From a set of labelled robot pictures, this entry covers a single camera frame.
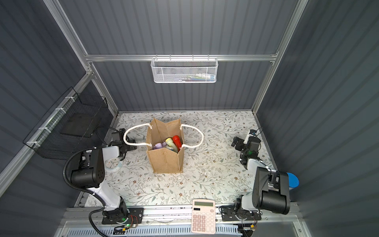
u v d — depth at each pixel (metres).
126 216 0.72
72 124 0.74
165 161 0.81
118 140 0.78
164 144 0.96
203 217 0.72
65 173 0.45
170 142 0.94
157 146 0.84
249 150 0.71
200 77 0.92
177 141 0.93
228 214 0.73
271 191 0.44
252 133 0.80
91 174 0.48
